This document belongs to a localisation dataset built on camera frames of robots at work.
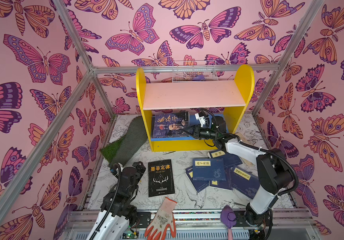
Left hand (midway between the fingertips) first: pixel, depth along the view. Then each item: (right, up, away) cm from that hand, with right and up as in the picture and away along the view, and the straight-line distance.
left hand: (141, 165), depth 78 cm
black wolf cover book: (+15, +21, +6) cm, 27 cm away
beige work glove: (+66, +11, +28) cm, 72 cm away
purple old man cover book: (+14, +21, +7) cm, 26 cm away
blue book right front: (+57, -11, +5) cm, 58 cm away
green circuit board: (-4, -32, -7) cm, 33 cm away
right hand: (+23, +19, +2) cm, 30 cm away
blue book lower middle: (+44, -12, +5) cm, 46 cm away
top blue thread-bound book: (+37, -5, +9) cm, 39 cm away
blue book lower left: (+31, -13, +5) cm, 34 cm away
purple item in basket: (+34, +51, +16) cm, 64 cm away
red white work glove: (+12, -25, -5) cm, 28 cm away
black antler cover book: (+9, -10, +8) cm, 16 cm away
